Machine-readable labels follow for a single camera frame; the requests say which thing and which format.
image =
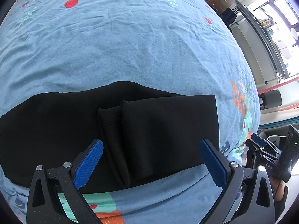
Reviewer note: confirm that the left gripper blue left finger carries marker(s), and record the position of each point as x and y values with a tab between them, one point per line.
44	205

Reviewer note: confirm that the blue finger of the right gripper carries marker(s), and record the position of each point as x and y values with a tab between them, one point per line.
255	143

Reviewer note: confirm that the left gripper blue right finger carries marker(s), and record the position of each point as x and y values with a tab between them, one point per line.
246	195

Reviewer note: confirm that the black pants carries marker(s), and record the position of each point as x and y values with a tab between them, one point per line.
147	134

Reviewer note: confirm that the person's right hand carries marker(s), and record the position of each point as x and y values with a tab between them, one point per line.
278	189

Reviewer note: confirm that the black office chair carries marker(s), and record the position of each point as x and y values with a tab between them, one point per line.
270	99

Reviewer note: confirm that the grey glass desk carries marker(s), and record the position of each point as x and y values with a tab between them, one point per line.
260	51

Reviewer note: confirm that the black bag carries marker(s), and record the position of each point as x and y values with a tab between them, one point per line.
229	16

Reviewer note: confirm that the blue patterned bed cover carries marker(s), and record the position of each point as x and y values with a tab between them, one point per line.
178	46

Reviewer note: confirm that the red frame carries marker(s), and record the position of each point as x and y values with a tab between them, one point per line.
287	81

